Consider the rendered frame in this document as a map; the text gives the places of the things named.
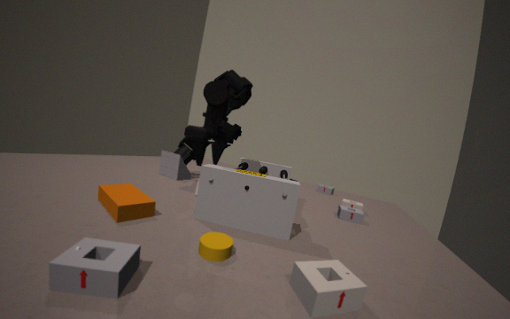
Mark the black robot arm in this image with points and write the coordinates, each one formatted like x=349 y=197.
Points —
x=227 y=92

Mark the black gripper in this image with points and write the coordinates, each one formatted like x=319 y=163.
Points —
x=201 y=135

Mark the yellow short cylinder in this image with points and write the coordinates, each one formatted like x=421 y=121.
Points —
x=215 y=246

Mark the orange rectangular block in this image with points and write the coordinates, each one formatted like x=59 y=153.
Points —
x=125 y=202

